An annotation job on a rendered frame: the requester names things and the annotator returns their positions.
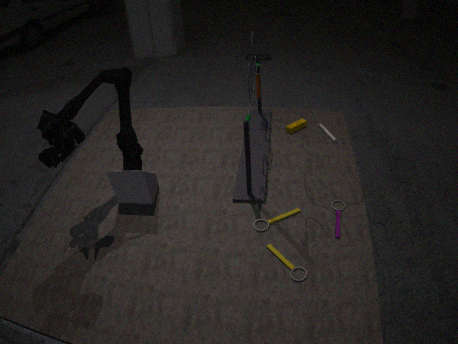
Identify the yellow rectangular block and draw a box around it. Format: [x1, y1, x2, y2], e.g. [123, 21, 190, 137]
[285, 119, 307, 134]

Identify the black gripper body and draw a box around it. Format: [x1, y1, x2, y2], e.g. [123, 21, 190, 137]
[38, 125, 85, 168]

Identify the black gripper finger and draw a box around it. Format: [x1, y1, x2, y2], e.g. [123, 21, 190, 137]
[59, 136, 76, 163]
[45, 149, 60, 168]

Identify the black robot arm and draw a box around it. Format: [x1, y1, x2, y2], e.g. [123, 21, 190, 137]
[37, 67, 143, 171]

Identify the grey flat bar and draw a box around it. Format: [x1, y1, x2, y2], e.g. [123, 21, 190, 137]
[318, 123, 337, 143]

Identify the grey loop with yellow handle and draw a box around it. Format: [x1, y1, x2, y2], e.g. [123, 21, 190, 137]
[266, 244, 308, 282]
[253, 208, 300, 231]

